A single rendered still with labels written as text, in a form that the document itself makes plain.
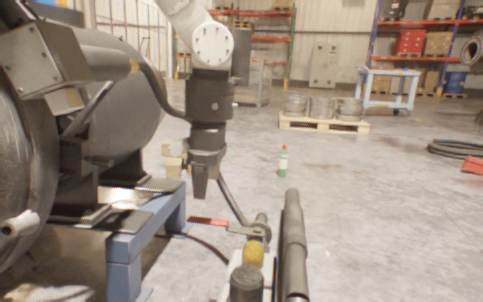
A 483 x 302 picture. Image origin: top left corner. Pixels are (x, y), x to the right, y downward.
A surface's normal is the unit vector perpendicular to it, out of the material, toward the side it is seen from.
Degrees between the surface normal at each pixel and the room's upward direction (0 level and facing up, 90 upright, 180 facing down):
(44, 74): 90
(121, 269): 90
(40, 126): 82
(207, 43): 90
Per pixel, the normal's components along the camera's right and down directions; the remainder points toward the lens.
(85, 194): -0.14, 0.24
